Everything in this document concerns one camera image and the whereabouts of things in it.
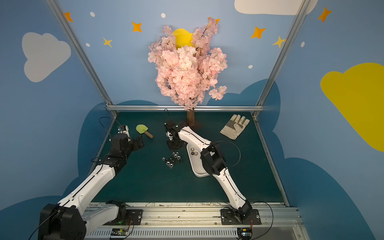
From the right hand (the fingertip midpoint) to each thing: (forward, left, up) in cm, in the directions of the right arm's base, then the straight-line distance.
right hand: (175, 146), depth 97 cm
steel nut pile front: (-11, +3, -3) cm, 11 cm away
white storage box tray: (-11, -16, -6) cm, 21 cm away
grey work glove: (+24, -43, -5) cm, 50 cm away
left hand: (-4, +22, +15) cm, 27 cm away
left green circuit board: (-47, +21, -5) cm, 52 cm away
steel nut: (-2, -14, -4) cm, 15 cm away
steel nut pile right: (-6, -2, -4) cm, 7 cm away
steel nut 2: (+1, -11, -4) cm, 12 cm away
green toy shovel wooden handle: (+17, +28, -3) cm, 33 cm away
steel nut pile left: (-7, +6, -4) cm, 11 cm away
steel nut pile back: (-4, +1, -4) cm, 5 cm away
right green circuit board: (-43, -41, -6) cm, 60 cm away
